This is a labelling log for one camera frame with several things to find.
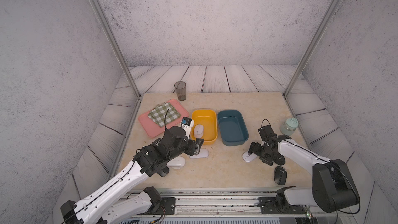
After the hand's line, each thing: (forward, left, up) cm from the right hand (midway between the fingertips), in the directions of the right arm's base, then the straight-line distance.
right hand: (255, 155), depth 87 cm
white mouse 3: (-1, +4, -1) cm, 4 cm away
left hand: (-3, +30, +22) cm, 37 cm away
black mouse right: (-10, -11, -1) cm, 15 cm away
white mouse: (-4, +43, -1) cm, 44 cm away
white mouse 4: (+15, +32, 0) cm, 36 cm away
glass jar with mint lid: (+16, -22, +4) cm, 28 cm away
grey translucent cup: (+48, +46, +8) cm, 67 cm away
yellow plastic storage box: (+29, +27, -4) cm, 40 cm away
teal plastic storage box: (+19, +11, 0) cm, 22 cm away
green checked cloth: (+29, +60, 0) cm, 67 cm away
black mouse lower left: (-9, +49, 0) cm, 50 cm away
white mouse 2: (+2, +29, -1) cm, 29 cm away
